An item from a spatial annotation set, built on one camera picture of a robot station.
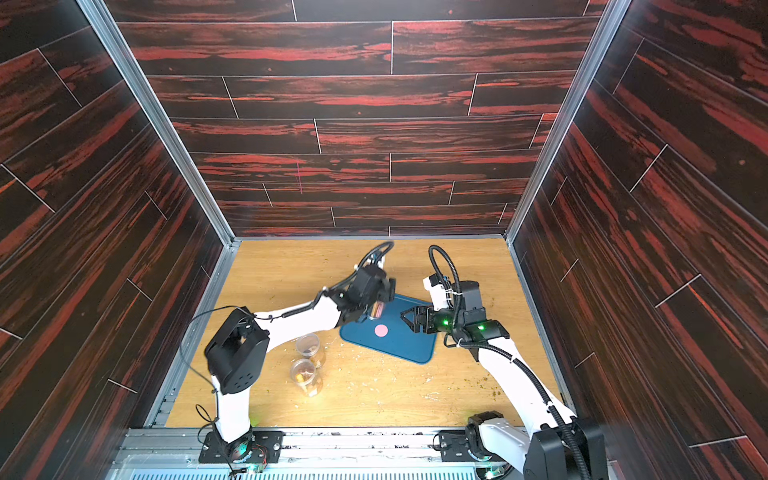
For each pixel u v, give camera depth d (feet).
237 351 1.70
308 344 2.81
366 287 2.23
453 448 2.41
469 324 2.02
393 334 3.08
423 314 2.31
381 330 3.06
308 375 2.57
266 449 2.40
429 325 2.27
